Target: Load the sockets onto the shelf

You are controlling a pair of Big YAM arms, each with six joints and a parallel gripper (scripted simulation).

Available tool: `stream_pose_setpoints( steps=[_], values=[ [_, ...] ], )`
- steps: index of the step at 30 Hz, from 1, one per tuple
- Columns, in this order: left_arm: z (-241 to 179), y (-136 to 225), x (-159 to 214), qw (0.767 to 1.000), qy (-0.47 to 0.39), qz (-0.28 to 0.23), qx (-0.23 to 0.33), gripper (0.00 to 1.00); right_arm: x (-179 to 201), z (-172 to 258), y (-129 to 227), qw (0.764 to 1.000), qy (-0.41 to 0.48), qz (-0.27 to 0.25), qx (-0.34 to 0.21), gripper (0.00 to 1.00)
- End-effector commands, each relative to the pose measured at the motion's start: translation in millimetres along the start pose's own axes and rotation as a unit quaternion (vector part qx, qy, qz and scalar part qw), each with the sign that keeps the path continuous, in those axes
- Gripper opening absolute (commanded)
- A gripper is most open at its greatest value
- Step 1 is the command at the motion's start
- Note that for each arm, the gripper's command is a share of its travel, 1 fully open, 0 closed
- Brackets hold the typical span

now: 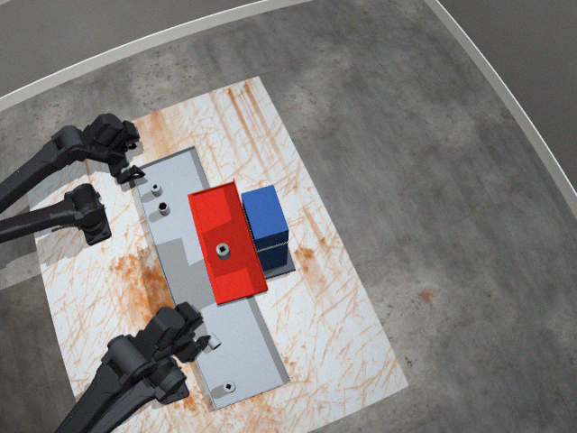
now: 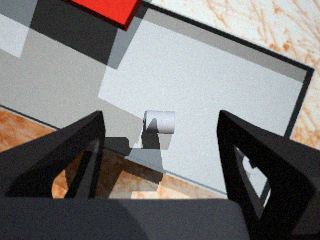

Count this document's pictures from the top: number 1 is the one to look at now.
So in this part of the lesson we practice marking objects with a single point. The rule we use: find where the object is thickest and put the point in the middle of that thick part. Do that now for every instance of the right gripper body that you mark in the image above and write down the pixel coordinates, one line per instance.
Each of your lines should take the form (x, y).
(188, 354)

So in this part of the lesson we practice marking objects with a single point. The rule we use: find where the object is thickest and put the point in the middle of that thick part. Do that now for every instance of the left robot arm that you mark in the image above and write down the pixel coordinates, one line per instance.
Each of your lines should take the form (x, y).
(75, 146)

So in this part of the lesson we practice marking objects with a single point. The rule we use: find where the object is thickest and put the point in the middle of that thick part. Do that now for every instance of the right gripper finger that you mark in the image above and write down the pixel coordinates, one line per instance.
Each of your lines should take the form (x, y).
(202, 341)

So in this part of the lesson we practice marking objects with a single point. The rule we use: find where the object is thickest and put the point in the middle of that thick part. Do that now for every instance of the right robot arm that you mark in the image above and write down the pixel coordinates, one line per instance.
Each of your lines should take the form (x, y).
(131, 358)

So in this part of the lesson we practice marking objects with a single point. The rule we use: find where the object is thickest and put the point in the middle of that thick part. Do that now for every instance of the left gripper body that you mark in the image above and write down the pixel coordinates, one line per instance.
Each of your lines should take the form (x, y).
(115, 168)

